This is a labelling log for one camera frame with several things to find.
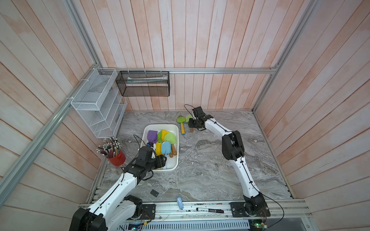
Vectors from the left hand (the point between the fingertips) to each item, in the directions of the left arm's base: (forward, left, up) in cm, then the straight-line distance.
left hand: (162, 161), depth 84 cm
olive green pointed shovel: (+36, -15, -4) cm, 40 cm away
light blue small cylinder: (-21, -11, -5) cm, 24 cm away
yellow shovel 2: (+11, +4, -5) cm, 13 cm away
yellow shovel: (+25, +2, -5) cm, 26 cm away
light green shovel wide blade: (+21, -3, -6) cm, 22 cm away
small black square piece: (-16, +4, -8) cm, 18 cm away
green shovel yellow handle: (+39, -11, -6) cm, 41 cm away
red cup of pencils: (+3, +28, +10) cm, 30 cm away
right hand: (+34, -17, -6) cm, 39 cm away
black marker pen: (-24, -26, -6) cm, 36 cm away
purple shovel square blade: (+21, +10, -5) cm, 24 cm away
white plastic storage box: (+2, -5, -8) cm, 10 cm away
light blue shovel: (+12, -1, -5) cm, 13 cm away
